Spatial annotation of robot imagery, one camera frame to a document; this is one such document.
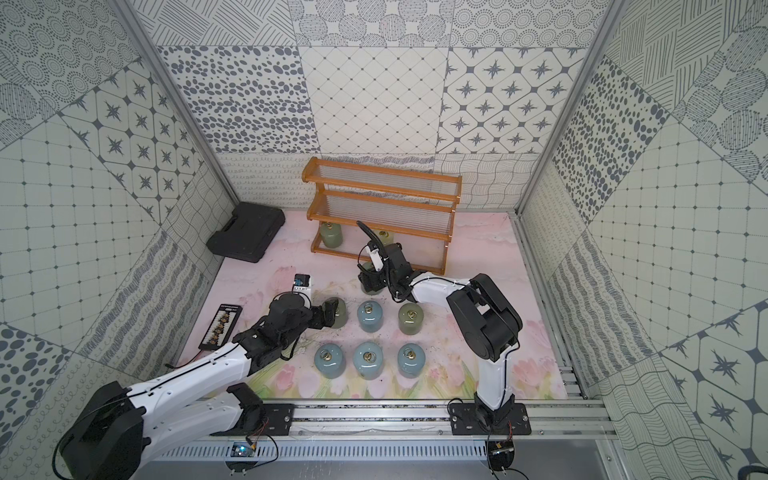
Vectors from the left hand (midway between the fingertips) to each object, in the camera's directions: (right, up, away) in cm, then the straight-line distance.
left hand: (331, 301), depth 83 cm
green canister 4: (+23, -5, +1) cm, 23 cm away
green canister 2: (+11, +9, +3) cm, 15 cm away
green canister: (-4, +19, +22) cm, 29 cm away
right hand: (+11, +6, +13) cm, 18 cm away
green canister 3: (+2, -4, +2) cm, 5 cm away
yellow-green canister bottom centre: (+15, +18, +8) cm, 25 cm away
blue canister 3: (+11, -13, -7) cm, 19 cm away
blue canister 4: (+22, -14, -6) cm, 27 cm away
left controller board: (-19, -34, -11) cm, 41 cm away
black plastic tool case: (-36, +20, +25) cm, 48 cm away
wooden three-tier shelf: (+23, +28, +16) cm, 40 cm away
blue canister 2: (+1, -14, -6) cm, 15 cm away
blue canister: (+11, -5, +2) cm, 12 cm away
